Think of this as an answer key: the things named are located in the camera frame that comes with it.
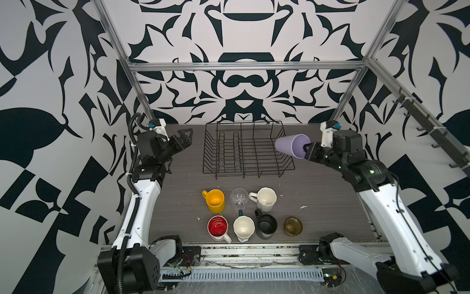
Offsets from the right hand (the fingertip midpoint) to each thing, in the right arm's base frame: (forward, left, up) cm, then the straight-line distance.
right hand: (302, 142), depth 69 cm
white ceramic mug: (-9, +11, -30) cm, 33 cm away
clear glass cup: (-8, +24, -31) cm, 40 cm away
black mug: (-19, +11, -33) cm, 40 cm away
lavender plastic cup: (-2, +4, +2) cm, 5 cm away
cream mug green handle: (-21, +22, -32) cm, 44 cm away
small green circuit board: (-38, -12, -35) cm, 53 cm away
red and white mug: (-21, +33, -31) cm, 50 cm away
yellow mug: (-9, +34, -31) cm, 47 cm away
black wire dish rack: (+20, +22, -30) cm, 43 cm away
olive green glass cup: (-20, 0, -33) cm, 39 cm away
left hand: (+8, +45, -1) cm, 46 cm away
